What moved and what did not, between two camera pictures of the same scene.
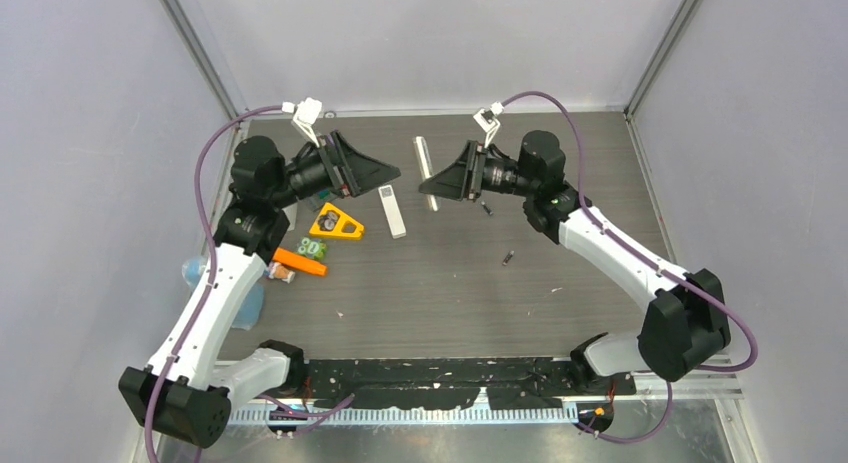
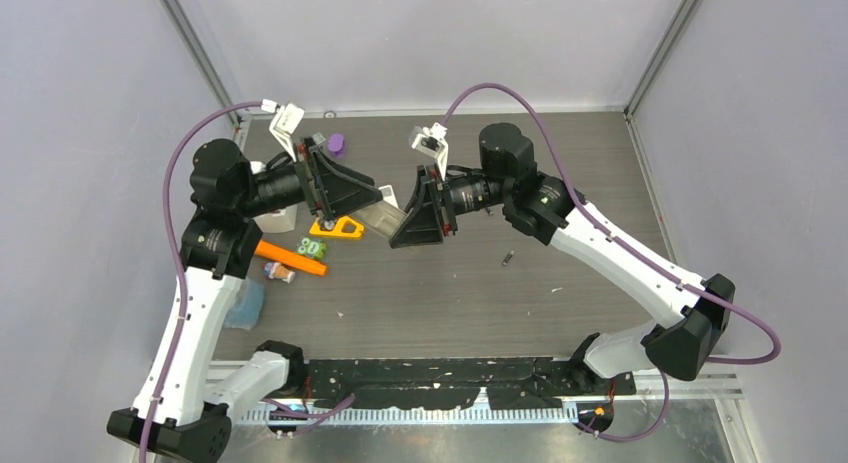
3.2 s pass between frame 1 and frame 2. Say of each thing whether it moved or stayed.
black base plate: stayed
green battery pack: stayed
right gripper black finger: moved
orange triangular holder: stayed
